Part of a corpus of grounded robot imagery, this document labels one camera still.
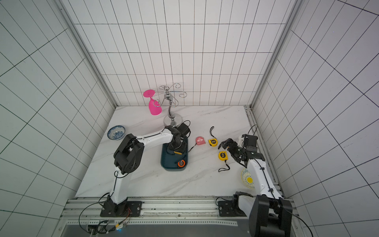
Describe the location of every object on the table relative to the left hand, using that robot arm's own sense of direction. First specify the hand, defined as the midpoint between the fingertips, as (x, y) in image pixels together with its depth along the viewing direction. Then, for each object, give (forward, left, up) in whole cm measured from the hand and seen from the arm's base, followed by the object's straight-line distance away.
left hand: (177, 152), depth 93 cm
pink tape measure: (+8, -14, +1) cm, 17 cm away
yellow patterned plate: (-16, -42, 0) cm, 45 cm away
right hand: (0, -27, +10) cm, 28 cm away
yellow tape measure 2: (-2, -1, +3) cm, 4 cm away
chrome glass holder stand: (+25, +6, +3) cm, 26 cm away
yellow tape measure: (+7, -23, +1) cm, 25 cm away
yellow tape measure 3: (-3, -29, +2) cm, 29 cm away
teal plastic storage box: (-6, +5, 0) cm, 7 cm away
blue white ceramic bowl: (+14, +44, +2) cm, 46 cm away
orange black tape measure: (-9, -3, +3) cm, 10 cm away
